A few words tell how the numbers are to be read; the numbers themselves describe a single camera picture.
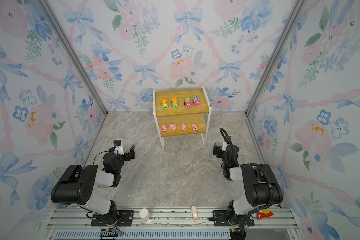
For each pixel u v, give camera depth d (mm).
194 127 879
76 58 879
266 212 740
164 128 878
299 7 689
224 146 832
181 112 764
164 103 748
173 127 879
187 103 761
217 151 845
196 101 767
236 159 703
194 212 733
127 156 832
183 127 880
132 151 859
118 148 791
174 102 764
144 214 695
